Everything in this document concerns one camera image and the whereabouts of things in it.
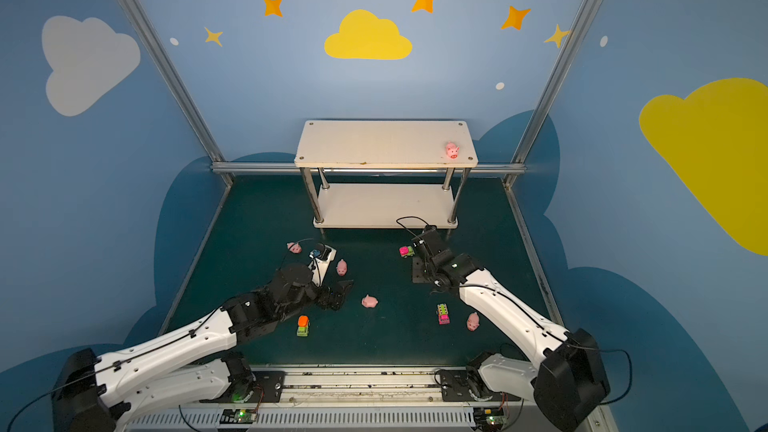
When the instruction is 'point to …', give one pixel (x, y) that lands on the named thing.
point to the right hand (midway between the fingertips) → (424, 260)
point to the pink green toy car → (405, 251)
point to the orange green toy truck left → (303, 326)
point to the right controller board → (488, 419)
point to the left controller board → (238, 416)
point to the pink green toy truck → (443, 314)
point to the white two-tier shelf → (341, 144)
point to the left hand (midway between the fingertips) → (344, 275)
